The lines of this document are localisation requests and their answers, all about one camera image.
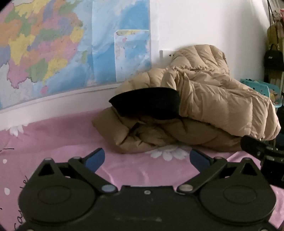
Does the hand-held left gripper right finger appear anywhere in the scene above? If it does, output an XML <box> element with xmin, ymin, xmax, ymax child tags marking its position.
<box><xmin>176</xmin><ymin>148</ymin><xmax>262</xmax><ymax>196</ymax></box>

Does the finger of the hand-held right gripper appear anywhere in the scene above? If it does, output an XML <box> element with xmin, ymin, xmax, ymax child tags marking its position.
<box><xmin>241</xmin><ymin>135</ymin><xmax>269</xmax><ymax>160</ymax></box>

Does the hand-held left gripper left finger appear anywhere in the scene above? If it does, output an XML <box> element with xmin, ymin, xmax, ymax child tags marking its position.
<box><xmin>35</xmin><ymin>148</ymin><xmax>118</xmax><ymax>196</ymax></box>

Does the beige puffer jacket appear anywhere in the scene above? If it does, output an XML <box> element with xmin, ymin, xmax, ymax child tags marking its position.
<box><xmin>92</xmin><ymin>44</ymin><xmax>281</xmax><ymax>154</ymax></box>

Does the pink floral bedsheet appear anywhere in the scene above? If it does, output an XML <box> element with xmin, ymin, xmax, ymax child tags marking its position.
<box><xmin>0</xmin><ymin>109</ymin><xmax>284</xmax><ymax>231</ymax></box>

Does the turquoise plastic basket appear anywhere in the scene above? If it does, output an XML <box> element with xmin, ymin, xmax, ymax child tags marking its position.
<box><xmin>240</xmin><ymin>78</ymin><xmax>283</xmax><ymax>107</ymax></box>

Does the white bed side board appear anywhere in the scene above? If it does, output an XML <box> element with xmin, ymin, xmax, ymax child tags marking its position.
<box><xmin>0</xmin><ymin>83</ymin><xmax>121</xmax><ymax>132</ymax></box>

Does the black handbag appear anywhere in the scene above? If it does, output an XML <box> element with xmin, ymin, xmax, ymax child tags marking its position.
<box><xmin>264</xmin><ymin>44</ymin><xmax>284</xmax><ymax>72</ymax></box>

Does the olive hanging bag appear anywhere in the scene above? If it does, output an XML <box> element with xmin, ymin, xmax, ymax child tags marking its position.
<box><xmin>267</xmin><ymin>21</ymin><xmax>284</xmax><ymax>52</ymax></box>

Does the white wall socket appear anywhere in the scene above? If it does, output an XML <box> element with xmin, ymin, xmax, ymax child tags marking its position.
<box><xmin>160</xmin><ymin>50</ymin><xmax>178</xmax><ymax>65</ymax></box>

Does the colourful wall map poster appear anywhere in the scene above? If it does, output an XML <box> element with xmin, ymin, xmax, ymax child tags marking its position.
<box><xmin>0</xmin><ymin>0</ymin><xmax>152</xmax><ymax>110</ymax></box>

